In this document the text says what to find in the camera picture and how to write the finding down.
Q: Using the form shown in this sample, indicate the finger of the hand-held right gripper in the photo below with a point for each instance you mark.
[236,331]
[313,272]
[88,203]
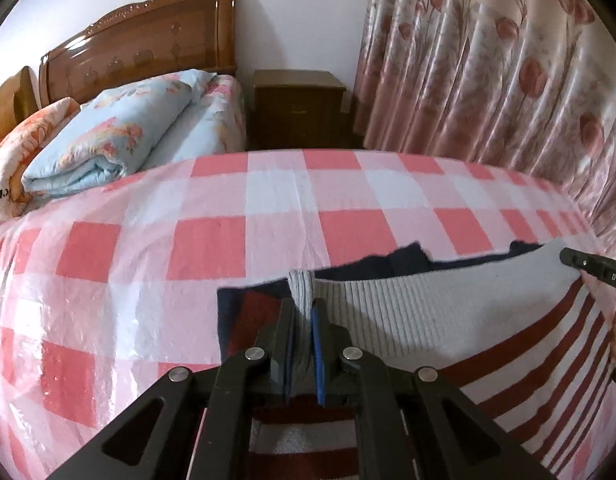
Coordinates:
[593,266]

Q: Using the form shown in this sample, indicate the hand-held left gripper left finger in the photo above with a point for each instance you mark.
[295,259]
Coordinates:
[288,355]

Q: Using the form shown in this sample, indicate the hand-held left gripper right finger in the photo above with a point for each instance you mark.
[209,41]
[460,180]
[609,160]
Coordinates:
[319,360]

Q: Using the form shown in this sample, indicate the striped knit sweater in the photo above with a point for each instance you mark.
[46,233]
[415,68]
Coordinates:
[413,310]

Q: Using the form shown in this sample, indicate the pink checked bed cover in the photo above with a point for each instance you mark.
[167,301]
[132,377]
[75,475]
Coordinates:
[187,240]

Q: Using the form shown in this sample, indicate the pink floral curtain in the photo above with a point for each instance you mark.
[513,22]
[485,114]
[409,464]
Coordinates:
[488,85]

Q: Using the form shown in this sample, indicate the wooden nightstand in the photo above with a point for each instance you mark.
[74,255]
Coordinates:
[298,110]

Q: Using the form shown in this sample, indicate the light blue floral quilt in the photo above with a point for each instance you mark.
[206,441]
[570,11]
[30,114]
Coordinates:
[112,130]

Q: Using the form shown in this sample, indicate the orange floral pillow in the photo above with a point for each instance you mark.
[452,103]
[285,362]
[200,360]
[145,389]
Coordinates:
[17,160]

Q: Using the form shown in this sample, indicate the large wooden headboard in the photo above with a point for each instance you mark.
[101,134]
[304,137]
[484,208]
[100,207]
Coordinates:
[137,45]

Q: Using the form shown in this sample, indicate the small wooden headboard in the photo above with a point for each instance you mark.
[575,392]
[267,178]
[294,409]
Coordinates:
[10,105]

